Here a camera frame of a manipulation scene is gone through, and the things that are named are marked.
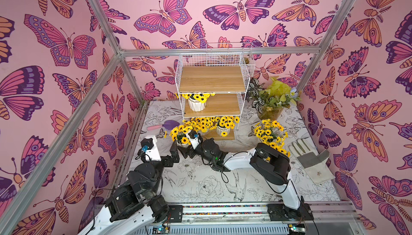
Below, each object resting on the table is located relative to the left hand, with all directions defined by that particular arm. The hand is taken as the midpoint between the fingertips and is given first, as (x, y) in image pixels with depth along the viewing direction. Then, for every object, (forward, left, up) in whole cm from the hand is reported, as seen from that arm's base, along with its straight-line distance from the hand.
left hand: (166, 140), depth 64 cm
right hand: (+11, -3, -17) cm, 20 cm away
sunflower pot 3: (+20, -25, -17) cm, 37 cm away
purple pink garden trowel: (+28, +10, -28) cm, 41 cm away
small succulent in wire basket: (+52, -39, +4) cm, 65 cm away
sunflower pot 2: (+19, -13, -16) cm, 28 cm away
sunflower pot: (+21, -11, 0) cm, 24 cm away
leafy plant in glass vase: (+32, -52, -13) cm, 63 cm away
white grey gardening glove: (+3, -75, -30) cm, 81 cm away
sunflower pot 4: (+16, -50, -19) cm, 56 cm away
